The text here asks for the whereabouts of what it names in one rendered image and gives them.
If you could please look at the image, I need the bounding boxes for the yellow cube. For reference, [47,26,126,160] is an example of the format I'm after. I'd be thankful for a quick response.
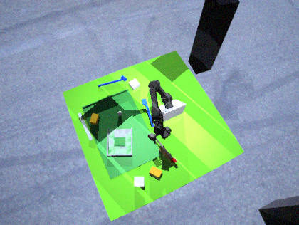
[149,166,162,178]
[89,113,100,125]

